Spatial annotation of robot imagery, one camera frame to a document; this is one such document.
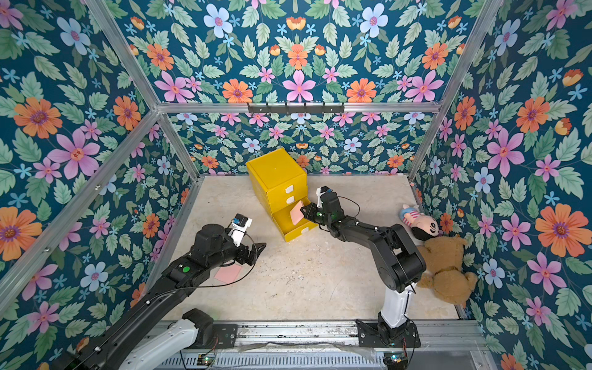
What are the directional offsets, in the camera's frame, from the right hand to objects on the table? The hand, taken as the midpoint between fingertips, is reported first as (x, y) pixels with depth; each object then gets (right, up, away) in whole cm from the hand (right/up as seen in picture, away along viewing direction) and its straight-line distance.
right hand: (302, 208), depth 92 cm
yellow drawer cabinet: (-7, +9, -4) cm, 13 cm away
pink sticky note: (-3, -3, +3) cm, 5 cm away
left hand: (-14, -9, -15) cm, 23 cm away
